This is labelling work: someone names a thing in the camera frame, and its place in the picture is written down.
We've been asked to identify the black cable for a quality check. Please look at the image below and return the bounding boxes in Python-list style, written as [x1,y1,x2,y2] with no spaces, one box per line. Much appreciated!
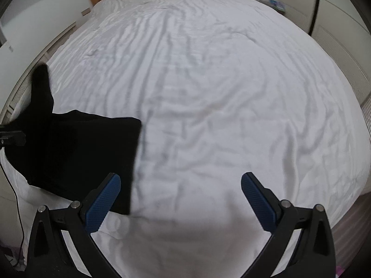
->
[0,161,25,267]

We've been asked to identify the blue item on nightstand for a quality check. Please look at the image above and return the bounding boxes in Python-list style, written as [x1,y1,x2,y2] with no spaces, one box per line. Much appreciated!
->
[269,0,285,14]

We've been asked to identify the white slatted radiator cover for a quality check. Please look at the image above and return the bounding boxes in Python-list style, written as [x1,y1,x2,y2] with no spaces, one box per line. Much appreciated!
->
[1,22,77,124]

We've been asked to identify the left beige wall switch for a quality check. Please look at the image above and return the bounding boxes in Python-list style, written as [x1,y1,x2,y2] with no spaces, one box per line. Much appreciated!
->
[81,8,91,16]

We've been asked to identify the black pants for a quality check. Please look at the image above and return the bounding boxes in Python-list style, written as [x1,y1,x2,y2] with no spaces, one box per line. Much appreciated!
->
[4,63,141,215]

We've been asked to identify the white bed sheet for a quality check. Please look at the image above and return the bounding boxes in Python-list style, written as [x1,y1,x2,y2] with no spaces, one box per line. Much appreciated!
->
[0,0,371,278]

